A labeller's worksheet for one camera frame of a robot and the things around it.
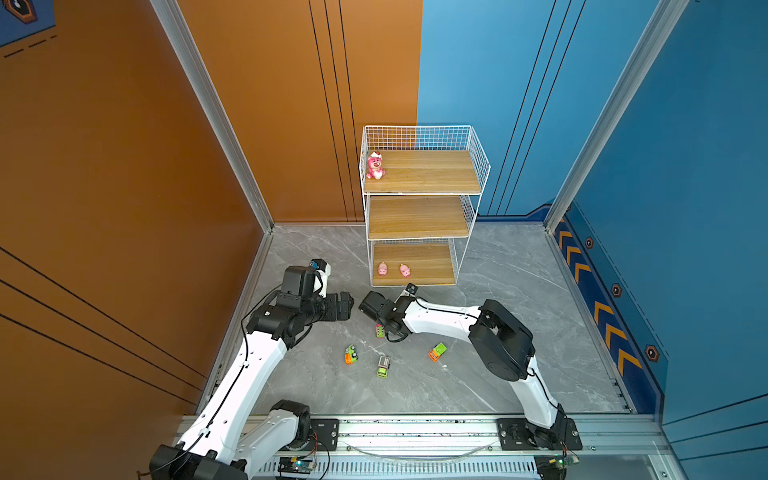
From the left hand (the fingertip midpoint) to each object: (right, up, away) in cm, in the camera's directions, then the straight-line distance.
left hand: (338, 297), depth 78 cm
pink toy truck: (+11, -7, -7) cm, 15 cm away
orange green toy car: (+2, -18, +7) cm, 19 cm away
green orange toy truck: (+27, -16, +7) cm, 33 cm away
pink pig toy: (+11, +6, +24) cm, 27 cm away
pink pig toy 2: (+19, +6, +24) cm, 31 cm away
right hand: (+12, -9, +16) cm, 22 cm away
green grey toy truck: (+12, -20, +4) cm, 24 cm away
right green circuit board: (+54, -37, -9) cm, 66 cm away
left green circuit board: (-9, -39, -8) cm, 40 cm away
